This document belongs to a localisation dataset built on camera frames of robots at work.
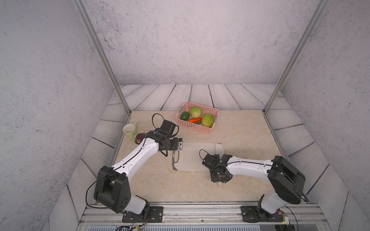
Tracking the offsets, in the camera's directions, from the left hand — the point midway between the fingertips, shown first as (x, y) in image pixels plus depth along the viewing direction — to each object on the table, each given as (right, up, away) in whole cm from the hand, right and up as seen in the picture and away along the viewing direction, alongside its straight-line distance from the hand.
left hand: (177, 145), depth 85 cm
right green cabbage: (+20, +15, +20) cm, 32 cm away
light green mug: (-33, +8, +15) cm, 37 cm away
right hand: (+23, -19, 0) cm, 30 cm away
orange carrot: (+11, +15, +28) cm, 33 cm away
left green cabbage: (+12, +21, +26) cm, 36 cm away
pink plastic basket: (+4, +26, +37) cm, 45 cm away
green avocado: (+4, +18, +29) cm, 34 cm away
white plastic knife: (+27, -5, +12) cm, 30 cm away
